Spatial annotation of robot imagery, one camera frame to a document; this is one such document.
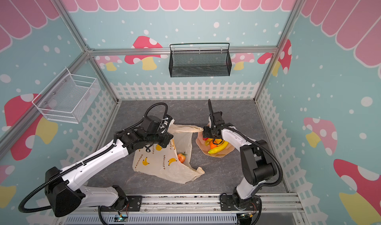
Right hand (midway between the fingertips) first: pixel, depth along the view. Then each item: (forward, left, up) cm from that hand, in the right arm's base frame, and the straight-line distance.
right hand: (206, 132), depth 94 cm
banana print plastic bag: (-20, +25, +3) cm, 33 cm away
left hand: (-11, +20, +12) cm, 26 cm away
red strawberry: (-3, +1, -2) cm, 4 cm away
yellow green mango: (-10, -7, -2) cm, 12 cm away
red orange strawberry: (-15, +15, -1) cm, 22 cm away
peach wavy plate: (-13, -9, -3) cm, 15 cm away
